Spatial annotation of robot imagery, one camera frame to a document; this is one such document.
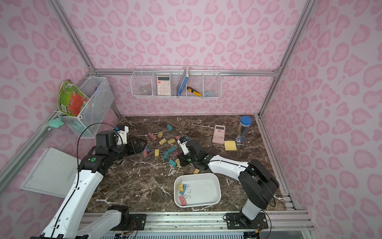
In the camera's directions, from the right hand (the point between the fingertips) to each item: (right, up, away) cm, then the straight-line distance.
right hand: (177, 156), depth 84 cm
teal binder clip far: (-9, +16, +28) cm, 34 cm away
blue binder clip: (+4, -16, -2) cm, 17 cm away
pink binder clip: (+4, -22, -6) cm, 23 cm away
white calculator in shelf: (-10, +43, +11) cm, 46 cm away
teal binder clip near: (-4, -6, +9) cm, 11 cm away
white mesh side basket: (-42, +18, -13) cm, 47 cm away
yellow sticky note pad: (+34, +4, +17) cm, 38 cm away
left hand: (-18, +10, -10) cm, 23 cm away
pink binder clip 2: (-19, +10, +19) cm, 29 cm away
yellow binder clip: (-6, +7, +20) cm, 22 cm away
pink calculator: (+27, +11, +22) cm, 37 cm away
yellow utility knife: (+10, +40, +13) cm, 43 cm away
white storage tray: (+11, -18, -2) cm, 21 cm away
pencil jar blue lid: (+41, +19, +5) cm, 45 cm away
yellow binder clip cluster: (+3, -16, -4) cm, 16 cm away
